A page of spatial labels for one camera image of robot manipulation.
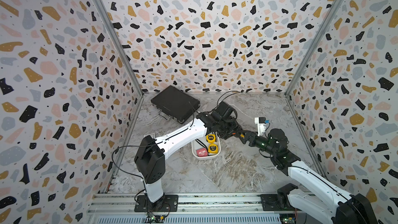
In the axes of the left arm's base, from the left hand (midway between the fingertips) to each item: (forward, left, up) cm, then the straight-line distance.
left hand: (243, 129), depth 76 cm
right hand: (-1, +1, -2) cm, 3 cm away
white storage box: (+4, +21, -21) cm, 30 cm away
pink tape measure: (-3, +21, -19) cm, 28 cm away
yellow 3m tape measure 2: (+6, +15, -19) cm, 25 cm away
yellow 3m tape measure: (-1, +14, -19) cm, 24 cm away
